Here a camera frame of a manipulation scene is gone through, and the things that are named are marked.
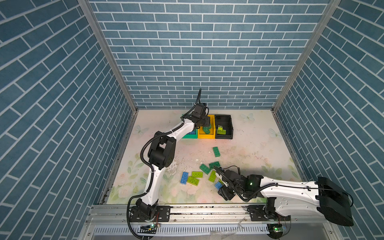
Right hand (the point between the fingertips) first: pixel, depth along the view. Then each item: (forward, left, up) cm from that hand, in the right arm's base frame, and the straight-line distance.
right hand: (219, 189), depth 79 cm
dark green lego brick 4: (+11, +8, 0) cm, 14 cm away
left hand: (+42, +9, +9) cm, 44 cm away
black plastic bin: (+56, -6, -7) cm, 57 cm away
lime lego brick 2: (+42, 0, +2) cm, 42 cm away
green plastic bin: (+33, +19, +1) cm, 39 cm away
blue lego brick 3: (+3, 0, -1) cm, 3 cm away
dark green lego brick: (+38, +9, +3) cm, 39 cm away
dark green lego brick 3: (+15, +2, -1) cm, 16 cm away
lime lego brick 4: (+4, +15, -2) cm, 16 cm away
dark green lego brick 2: (+24, +2, -2) cm, 24 cm away
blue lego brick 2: (+5, +20, 0) cm, 21 cm away
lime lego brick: (+39, -2, 0) cm, 39 cm away
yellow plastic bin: (+37, +12, 0) cm, 39 cm away
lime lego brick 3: (+8, +13, -2) cm, 15 cm away
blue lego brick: (+20, +15, +24) cm, 34 cm away
